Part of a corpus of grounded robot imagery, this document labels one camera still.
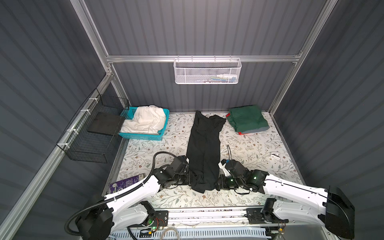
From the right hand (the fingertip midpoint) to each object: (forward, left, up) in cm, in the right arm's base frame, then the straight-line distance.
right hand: (215, 186), depth 76 cm
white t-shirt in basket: (+52, +48, -5) cm, 71 cm away
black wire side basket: (+18, +60, +21) cm, 66 cm away
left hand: (+4, +11, -1) cm, 12 cm away
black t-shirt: (+22, +6, -7) cm, 23 cm away
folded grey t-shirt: (+41, -33, -6) cm, 52 cm away
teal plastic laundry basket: (+55, +62, -1) cm, 83 cm away
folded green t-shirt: (+49, -27, -1) cm, 56 cm away
